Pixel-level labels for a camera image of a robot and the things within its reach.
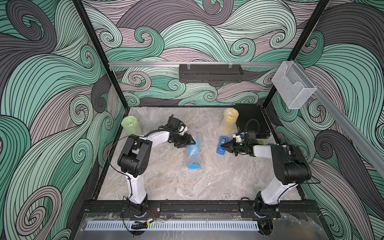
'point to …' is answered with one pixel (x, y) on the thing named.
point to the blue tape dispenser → (222, 139)
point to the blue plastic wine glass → (193, 150)
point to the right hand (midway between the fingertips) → (220, 145)
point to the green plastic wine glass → (131, 126)
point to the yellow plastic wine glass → (230, 116)
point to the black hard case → (251, 118)
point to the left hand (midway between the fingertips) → (191, 142)
